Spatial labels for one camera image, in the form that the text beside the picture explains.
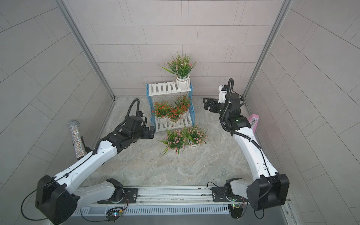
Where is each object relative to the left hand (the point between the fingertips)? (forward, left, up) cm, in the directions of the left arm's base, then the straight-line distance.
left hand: (151, 128), depth 82 cm
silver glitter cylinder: (-5, +37, +9) cm, 38 cm away
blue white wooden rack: (+19, -9, +12) cm, 24 cm away
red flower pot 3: (+19, -18, +2) cm, 26 cm away
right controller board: (-38, -45, -14) cm, 61 cm away
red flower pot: (+13, -4, 0) cm, 13 cm away
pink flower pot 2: (-3, -25, -3) cm, 26 cm away
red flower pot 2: (+8, -13, +1) cm, 15 cm away
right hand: (+9, -32, +16) cm, 37 cm away
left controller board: (-39, +13, -12) cm, 43 cm away
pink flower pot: (-8, -14, 0) cm, 16 cm away
